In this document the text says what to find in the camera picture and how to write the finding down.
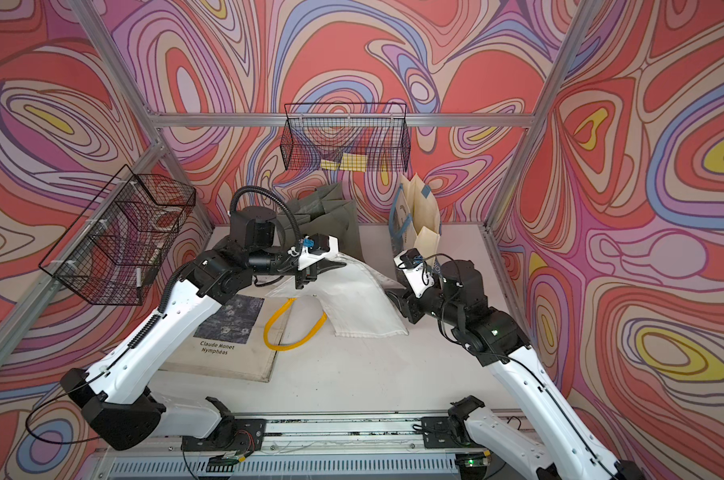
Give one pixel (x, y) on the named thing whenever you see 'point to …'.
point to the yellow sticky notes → (351, 162)
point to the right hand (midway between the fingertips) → (396, 292)
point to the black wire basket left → (111, 252)
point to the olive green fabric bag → (327, 211)
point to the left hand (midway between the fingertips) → (344, 258)
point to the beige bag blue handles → (414, 221)
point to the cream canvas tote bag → (240, 338)
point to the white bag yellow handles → (351, 296)
